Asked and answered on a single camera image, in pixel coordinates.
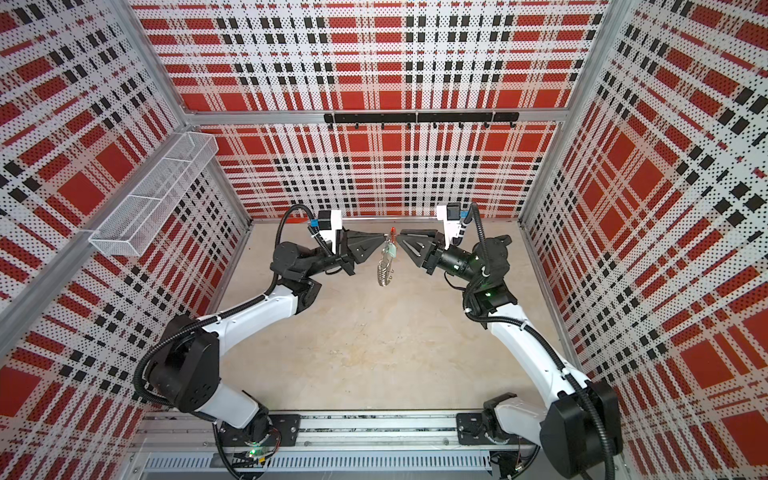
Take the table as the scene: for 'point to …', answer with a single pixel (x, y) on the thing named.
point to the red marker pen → (296, 220)
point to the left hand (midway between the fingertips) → (385, 240)
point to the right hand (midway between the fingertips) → (398, 240)
